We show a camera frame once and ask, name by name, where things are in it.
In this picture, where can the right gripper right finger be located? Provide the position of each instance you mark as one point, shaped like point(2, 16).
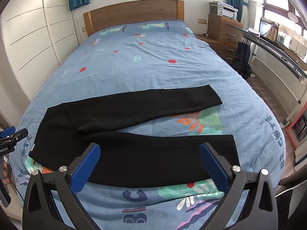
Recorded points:
point(260, 207)

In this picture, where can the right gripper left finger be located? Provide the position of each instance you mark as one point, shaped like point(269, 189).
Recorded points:
point(39, 208)

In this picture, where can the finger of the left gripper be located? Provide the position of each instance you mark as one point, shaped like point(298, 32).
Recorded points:
point(10, 137)

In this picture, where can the left hand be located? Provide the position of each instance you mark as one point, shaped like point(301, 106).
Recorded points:
point(5, 173)

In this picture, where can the black pants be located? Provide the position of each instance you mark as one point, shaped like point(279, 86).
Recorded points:
point(127, 159)

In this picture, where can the white wardrobe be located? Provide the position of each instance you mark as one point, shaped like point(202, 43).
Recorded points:
point(38, 36)

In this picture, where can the black backpack on floor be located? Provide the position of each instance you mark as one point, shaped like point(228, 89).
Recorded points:
point(243, 69)

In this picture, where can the blue patterned bed sheet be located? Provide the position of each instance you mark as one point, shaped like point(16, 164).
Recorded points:
point(157, 55)

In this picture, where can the dark blue bag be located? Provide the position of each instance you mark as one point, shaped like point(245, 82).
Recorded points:
point(243, 51)

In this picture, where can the wooden drawer chest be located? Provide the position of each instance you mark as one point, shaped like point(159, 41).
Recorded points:
point(226, 32)

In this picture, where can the wooden headboard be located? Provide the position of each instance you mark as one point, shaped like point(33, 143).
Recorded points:
point(133, 12)

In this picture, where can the white round lamp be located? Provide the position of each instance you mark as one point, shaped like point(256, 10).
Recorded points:
point(292, 17)

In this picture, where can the white printer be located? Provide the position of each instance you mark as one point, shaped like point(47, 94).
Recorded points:
point(223, 9)

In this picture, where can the long desk with rail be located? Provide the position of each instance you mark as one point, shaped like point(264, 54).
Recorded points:
point(280, 55)

